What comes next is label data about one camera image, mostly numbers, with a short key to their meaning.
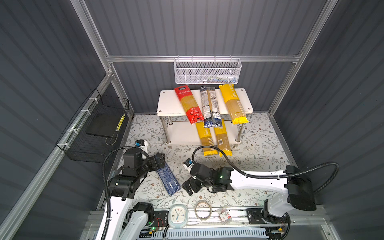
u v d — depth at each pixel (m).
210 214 0.75
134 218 0.60
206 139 0.94
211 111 0.71
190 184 0.66
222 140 0.92
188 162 0.68
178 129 1.05
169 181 0.83
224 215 0.72
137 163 0.54
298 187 0.42
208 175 0.57
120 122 0.78
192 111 0.68
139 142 0.62
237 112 0.70
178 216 0.72
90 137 0.72
